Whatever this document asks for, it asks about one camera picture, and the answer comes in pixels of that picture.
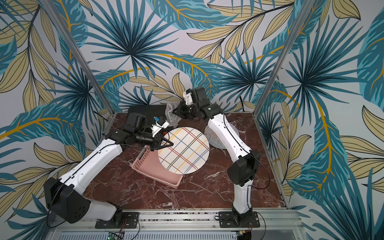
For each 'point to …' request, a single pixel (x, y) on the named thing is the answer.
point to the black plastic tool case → (149, 111)
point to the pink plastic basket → (148, 164)
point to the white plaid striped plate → (189, 152)
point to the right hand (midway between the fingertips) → (172, 110)
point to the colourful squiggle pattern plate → (211, 138)
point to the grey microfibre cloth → (173, 119)
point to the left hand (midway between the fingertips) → (170, 145)
